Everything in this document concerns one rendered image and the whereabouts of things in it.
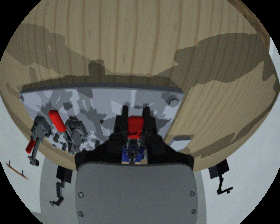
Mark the blue plate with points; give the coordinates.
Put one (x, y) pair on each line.
(139, 157)

